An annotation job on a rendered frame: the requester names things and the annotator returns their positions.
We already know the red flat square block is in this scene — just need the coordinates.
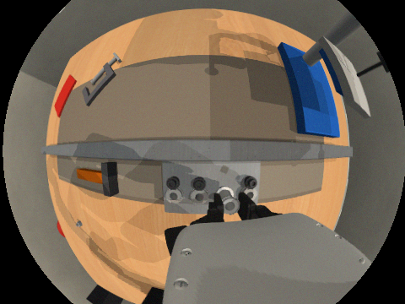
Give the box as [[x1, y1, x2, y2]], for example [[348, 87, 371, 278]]
[[54, 74, 77, 117]]

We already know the blue drill press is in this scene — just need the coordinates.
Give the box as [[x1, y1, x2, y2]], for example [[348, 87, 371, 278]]
[[278, 11, 390, 138]]

